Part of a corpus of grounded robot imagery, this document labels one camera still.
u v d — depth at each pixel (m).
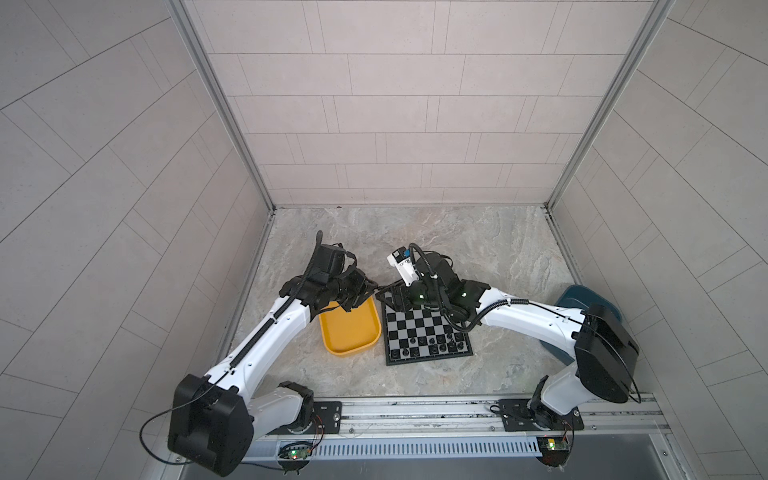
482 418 0.72
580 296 0.88
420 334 0.83
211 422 0.37
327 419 0.71
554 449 0.68
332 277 0.60
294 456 0.64
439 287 0.60
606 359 0.42
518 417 0.71
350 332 0.83
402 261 0.68
